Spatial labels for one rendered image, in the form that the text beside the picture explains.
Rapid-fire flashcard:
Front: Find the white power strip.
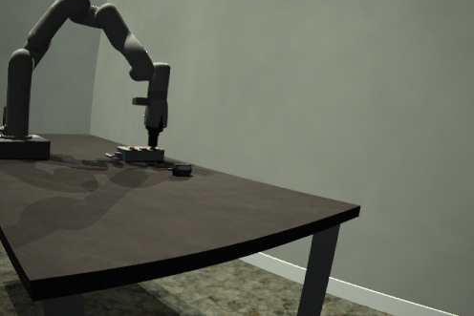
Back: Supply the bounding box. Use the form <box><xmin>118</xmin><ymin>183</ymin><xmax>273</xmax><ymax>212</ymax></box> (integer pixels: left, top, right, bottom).
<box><xmin>105</xmin><ymin>147</ymin><xmax>164</xmax><ymax>161</ymax></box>

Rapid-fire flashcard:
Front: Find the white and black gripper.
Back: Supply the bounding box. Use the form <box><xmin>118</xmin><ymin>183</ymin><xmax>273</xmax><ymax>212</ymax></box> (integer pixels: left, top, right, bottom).
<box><xmin>144</xmin><ymin>99</ymin><xmax>168</xmax><ymax>147</ymax></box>

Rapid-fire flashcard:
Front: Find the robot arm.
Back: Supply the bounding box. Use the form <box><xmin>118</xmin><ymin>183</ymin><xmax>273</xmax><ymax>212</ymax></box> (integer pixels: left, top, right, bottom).
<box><xmin>0</xmin><ymin>0</ymin><xmax>170</xmax><ymax>139</ymax></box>

